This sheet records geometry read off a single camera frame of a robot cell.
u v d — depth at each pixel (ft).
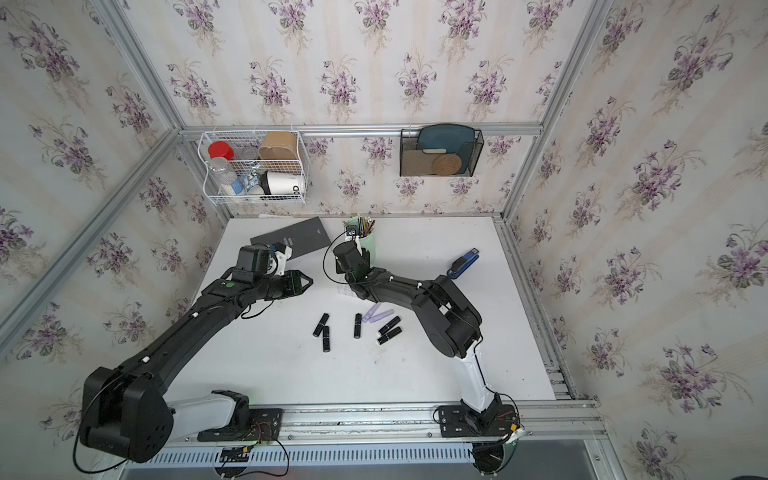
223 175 2.84
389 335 2.85
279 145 2.89
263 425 2.37
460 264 3.30
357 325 2.95
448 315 1.77
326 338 2.85
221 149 3.03
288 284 2.38
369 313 3.04
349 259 2.34
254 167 3.07
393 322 2.96
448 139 3.05
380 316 3.00
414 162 3.15
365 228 3.28
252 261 2.06
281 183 3.04
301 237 3.64
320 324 2.95
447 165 3.20
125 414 1.27
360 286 2.33
